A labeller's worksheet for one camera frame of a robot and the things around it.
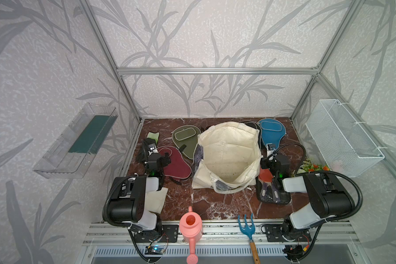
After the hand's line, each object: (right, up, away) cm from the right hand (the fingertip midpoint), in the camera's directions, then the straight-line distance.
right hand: (265, 151), depth 95 cm
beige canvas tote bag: (-20, 0, -1) cm, 20 cm away
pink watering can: (-40, -27, -29) cm, 57 cm away
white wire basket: (+21, +5, -31) cm, 38 cm away
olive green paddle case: (-49, +7, +13) cm, 51 cm away
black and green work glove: (-72, +7, +14) cm, 73 cm away
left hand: (-63, -1, -1) cm, 63 cm away
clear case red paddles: (-1, -20, -8) cm, 21 cm away
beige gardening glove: (-61, -24, -12) cm, 66 cm away
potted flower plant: (+16, -6, -15) cm, 23 cm away
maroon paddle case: (-51, -10, 0) cm, 52 cm away
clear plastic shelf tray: (-88, +2, -31) cm, 93 cm away
